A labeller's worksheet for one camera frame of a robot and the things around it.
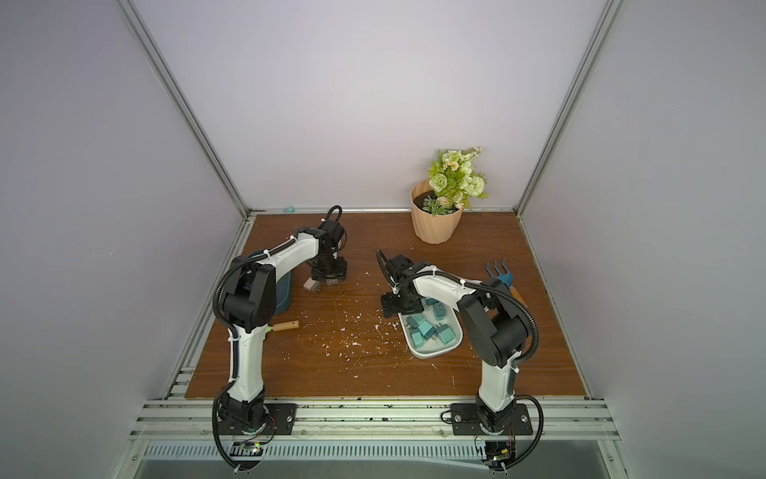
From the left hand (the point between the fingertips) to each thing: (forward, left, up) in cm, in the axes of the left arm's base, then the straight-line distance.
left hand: (342, 275), depth 99 cm
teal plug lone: (-14, -32, +3) cm, 35 cm away
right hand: (-13, -18, +1) cm, 22 cm away
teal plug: (-19, -28, +1) cm, 34 cm away
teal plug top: (-22, -25, +2) cm, 34 cm away
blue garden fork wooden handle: (+1, -57, -2) cm, 57 cm away
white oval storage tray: (-19, -30, +1) cm, 36 cm away
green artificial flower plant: (+19, -37, +25) cm, 48 cm away
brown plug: (-5, +9, +1) cm, 10 cm away
